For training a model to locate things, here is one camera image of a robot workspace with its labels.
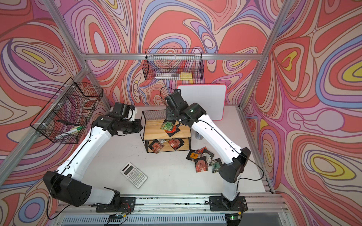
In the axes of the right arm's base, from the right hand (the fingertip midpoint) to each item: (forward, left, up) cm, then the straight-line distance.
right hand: (174, 115), depth 74 cm
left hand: (-2, +18, -6) cm, 19 cm away
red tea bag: (-3, +14, -27) cm, 31 cm away
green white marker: (-6, +52, -2) cm, 52 cm away
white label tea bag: (-11, -20, -28) cm, 36 cm away
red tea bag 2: (0, +1, -28) cm, 28 cm away
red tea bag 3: (-16, -15, -29) cm, 36 cm away
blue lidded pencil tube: (+4, -15, -27) cm, 31 cm away
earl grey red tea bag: (0, +1, -13) cm, 13 cm away
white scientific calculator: (-20, +27, -29) cm, 44 cm away
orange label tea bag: (-9, -11, -29) cm, 32 cm away
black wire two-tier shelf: (-3, +8, -14) cm, 17 cm away
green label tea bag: (+3, +5, -13) cm, 14 cm away
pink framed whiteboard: (+31, -28, -16) cm, 44 cm away
